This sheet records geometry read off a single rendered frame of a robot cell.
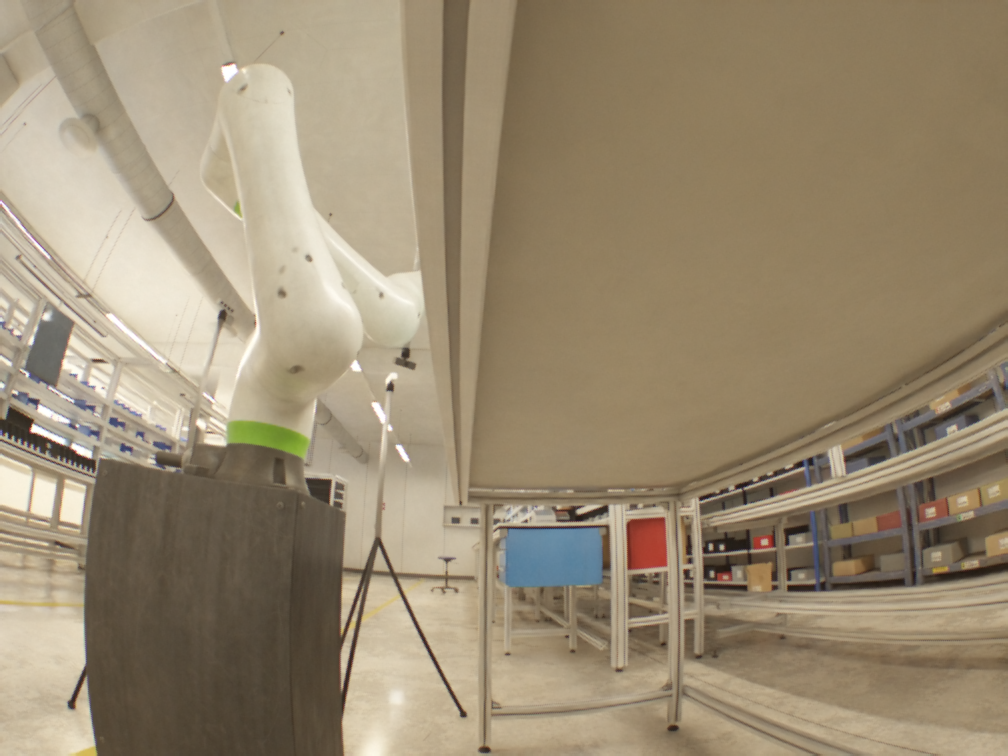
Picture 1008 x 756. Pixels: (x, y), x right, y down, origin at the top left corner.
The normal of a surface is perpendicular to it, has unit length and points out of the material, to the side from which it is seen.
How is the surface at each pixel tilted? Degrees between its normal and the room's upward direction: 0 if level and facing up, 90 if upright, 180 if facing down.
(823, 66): 180
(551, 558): 90
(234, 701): 90
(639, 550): 90
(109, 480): 90
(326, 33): 180
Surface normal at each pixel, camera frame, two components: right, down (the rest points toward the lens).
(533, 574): 0.09, -0.40
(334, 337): 0.78, 0.17
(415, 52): 0.00, 0.92
